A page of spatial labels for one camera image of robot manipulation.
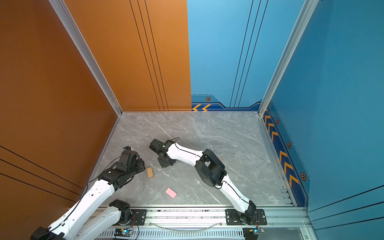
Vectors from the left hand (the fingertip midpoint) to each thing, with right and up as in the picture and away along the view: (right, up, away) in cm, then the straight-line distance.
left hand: (142, 161), depth 83 cm
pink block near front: (+17, -16, -3) cm, 24 cm away
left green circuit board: (-4, -31, -13) cm, 33 cm away
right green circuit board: (+59, -29, -14) cm, 67 cm away
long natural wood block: (+3, -7, +3) cm, 8 cm away
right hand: (+12, -3, +9) cm, 15 cm away
